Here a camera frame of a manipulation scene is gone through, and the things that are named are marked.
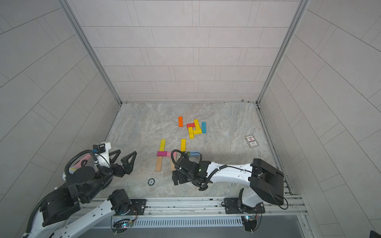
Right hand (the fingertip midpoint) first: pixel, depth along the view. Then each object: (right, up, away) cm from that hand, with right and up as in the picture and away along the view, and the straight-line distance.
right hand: (179, 179), depth 77 cm
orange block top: (-3, +29, +28) cm, 40 cm away
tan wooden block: (-13, +6, +7) cm, 16 cm away
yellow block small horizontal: (+10, +23, +22) cm, 33 cm away
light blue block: (+8, +16, -8) cm, 19 cm away
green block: (+6, +16, -7) cm, 18 cm away
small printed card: (+44, +17, +16) cm, 50 cm away
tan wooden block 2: (-5, +5, +7) cm, 10 cm away
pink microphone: (-41, +13, -14) cm, 45 cm away
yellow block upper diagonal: (+9, +27, +25) cm, 38 cm away
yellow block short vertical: (+5, +22, +20) cm, 30 cm away
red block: (+5, +27, +27) cm, 38 cm away
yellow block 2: (+1, +15, +16) cm, 22 cm away
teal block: (+14, +25, +25) cm, 38 cm away
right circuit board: (+34, -17, -9) cm, 39 cm away
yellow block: (-12, +15, +14) cm, 24 cm away
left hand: (-18, +18, -15) cm, 30 cm away
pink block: (-8, +10, +11) cm, 17 cm away
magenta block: (-12, +10, +11) cm, 20 cm away
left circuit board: (-25, -16, -12) cm, 32 cm away
